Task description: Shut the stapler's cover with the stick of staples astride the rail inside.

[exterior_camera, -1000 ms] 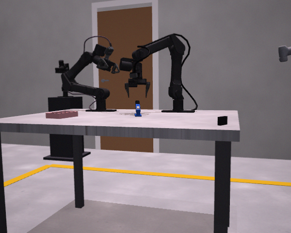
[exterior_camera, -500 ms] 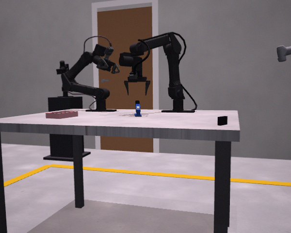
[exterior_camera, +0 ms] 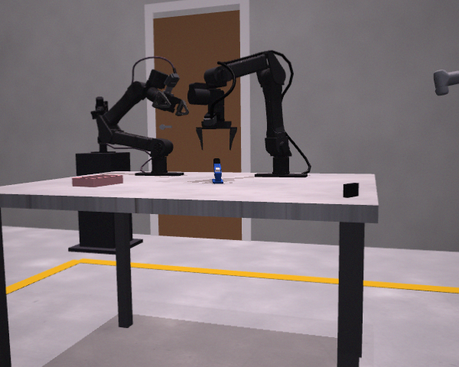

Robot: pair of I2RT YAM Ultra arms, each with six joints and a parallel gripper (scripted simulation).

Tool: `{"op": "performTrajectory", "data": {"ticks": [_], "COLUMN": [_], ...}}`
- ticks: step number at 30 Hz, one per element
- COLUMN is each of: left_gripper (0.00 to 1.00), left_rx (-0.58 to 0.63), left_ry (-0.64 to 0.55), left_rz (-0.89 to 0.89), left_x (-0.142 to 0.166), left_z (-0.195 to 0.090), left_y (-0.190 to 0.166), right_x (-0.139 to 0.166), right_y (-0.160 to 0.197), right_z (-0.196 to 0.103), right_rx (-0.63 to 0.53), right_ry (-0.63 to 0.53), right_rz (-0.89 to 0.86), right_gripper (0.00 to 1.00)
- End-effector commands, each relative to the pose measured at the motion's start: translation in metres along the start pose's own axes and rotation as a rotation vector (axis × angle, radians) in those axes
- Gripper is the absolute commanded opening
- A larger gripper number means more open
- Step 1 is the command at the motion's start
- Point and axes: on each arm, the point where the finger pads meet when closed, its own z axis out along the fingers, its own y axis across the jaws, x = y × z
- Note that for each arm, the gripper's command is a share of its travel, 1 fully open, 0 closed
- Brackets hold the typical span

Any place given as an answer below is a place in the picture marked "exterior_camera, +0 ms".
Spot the blue stapler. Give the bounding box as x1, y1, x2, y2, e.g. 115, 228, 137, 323
212, 158, 223, 184

